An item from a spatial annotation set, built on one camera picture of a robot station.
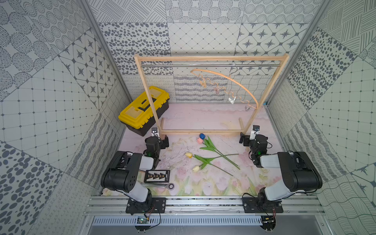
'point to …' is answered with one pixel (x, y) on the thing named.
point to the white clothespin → (232, 101)
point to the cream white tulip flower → (196, 168)
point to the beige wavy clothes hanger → (223, 87)
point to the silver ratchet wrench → (170, 186)
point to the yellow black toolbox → (138, 115)
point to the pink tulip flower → (210, 146)
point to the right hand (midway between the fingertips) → (249, 134)
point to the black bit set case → (157, 176)
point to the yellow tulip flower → (206, 160)
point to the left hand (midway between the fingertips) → (158, 134)
